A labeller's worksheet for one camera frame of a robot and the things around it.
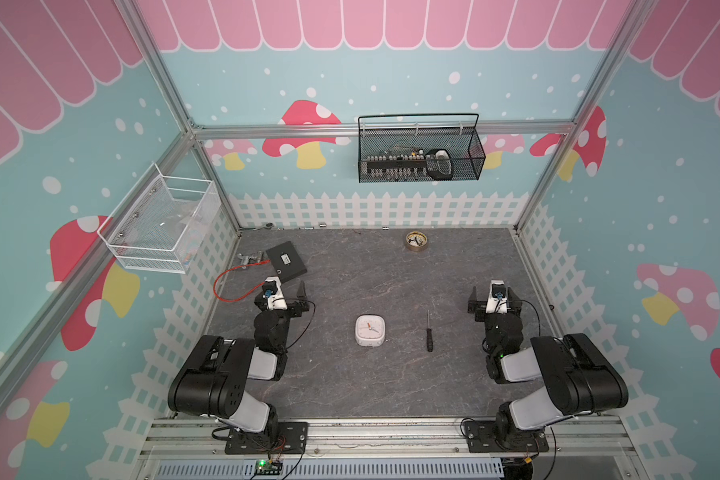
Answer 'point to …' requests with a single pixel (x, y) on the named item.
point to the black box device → (287, 261)
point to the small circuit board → (267, 468)
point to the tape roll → (416, 241)
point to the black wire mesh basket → (419, 147)
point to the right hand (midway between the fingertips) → (493, 287)
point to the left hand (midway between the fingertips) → (290, 286)
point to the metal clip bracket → (246, 259)
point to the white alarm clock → (370, 330)
